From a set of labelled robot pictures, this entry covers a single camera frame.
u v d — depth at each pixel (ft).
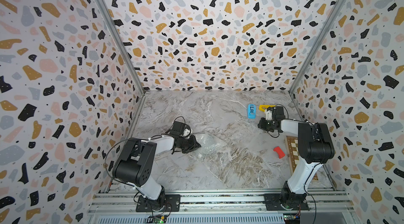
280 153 2.93
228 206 2.41
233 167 2.81
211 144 2.95
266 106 3.79
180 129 2.55
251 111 3.49
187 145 2.67
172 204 2.41
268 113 3.14
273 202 2.39
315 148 1.70
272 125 2.59
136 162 1.51
